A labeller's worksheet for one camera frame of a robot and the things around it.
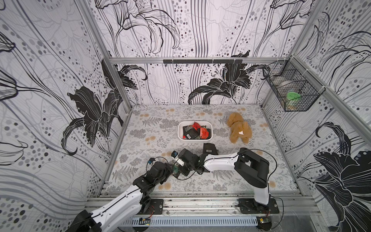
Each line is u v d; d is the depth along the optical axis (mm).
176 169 844
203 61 925
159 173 652
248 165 484
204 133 959
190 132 987
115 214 474
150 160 797
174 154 779
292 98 780
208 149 938
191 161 679
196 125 983
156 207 734
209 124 1008
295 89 798
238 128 904
